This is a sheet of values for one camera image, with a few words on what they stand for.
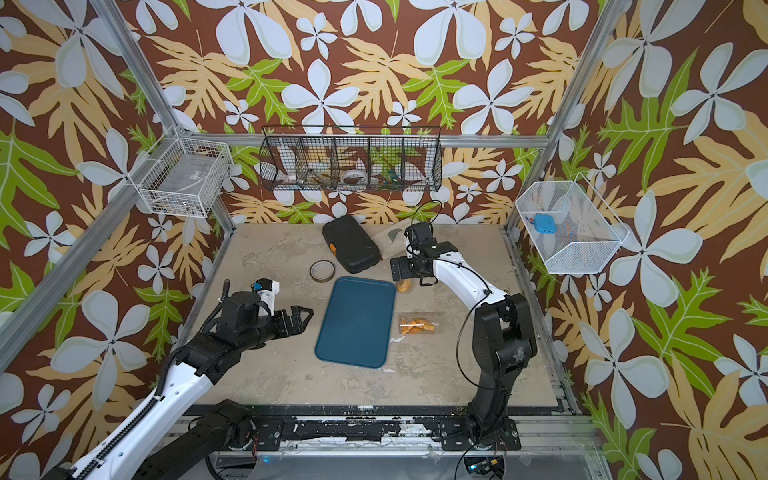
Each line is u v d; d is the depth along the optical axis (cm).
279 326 66
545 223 86
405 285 99
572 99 82
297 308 68
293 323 68
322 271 106
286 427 75
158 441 45
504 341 48
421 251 69
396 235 117
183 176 85
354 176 99
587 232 77
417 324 91
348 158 97
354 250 106
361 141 93
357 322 94
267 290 68
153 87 80
